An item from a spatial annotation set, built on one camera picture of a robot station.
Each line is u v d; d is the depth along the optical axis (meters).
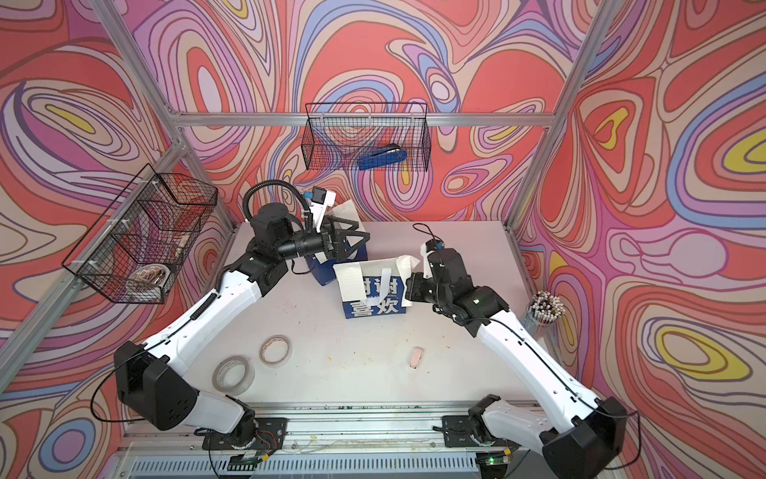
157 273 0.71
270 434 0.73
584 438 0.37
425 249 0.68
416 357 0.83
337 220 0.69
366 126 0.88
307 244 0.61
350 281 0.80
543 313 0.75
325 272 0.96
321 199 0.60
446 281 0.54
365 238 0.63
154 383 0.40
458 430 0.73
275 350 0.88
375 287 0.84
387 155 0.88
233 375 0.82
